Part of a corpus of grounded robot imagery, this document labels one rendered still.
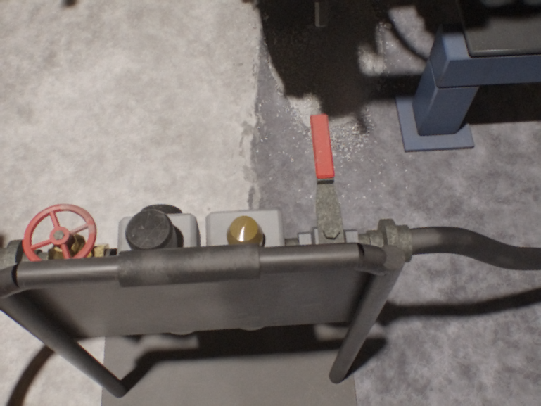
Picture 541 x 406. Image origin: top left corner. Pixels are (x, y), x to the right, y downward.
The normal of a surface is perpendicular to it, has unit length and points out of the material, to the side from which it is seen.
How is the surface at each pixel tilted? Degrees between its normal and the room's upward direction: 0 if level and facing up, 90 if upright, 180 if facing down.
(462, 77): 90
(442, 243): 45
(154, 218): 0
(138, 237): 0
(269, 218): 0
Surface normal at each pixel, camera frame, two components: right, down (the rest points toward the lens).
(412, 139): 0.00, -0.45
